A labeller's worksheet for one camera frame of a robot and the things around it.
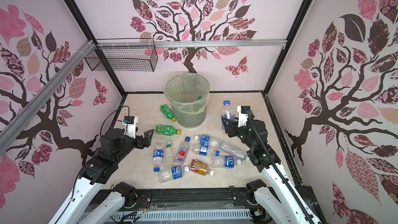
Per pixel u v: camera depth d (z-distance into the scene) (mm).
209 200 742
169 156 867
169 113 1015
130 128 608
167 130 923
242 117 616
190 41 926
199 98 974
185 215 697
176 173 764
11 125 510
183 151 852
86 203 445
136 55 948
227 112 726
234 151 856
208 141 884
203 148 854
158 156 830
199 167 789
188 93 1055
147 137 635
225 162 801
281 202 443
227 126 645
